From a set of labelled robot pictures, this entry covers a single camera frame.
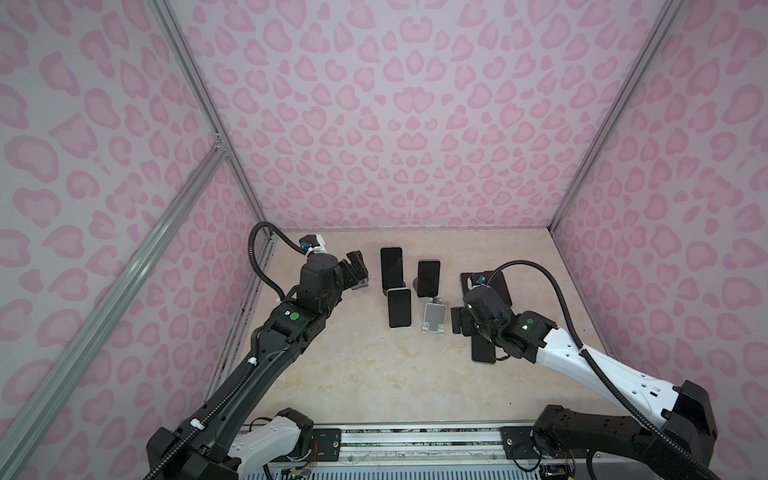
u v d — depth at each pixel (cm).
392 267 95
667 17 70
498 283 104
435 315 90
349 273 64
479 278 69
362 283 101
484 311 59
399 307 88
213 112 86
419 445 75
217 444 39
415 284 102
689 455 36
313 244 63
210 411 40
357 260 66
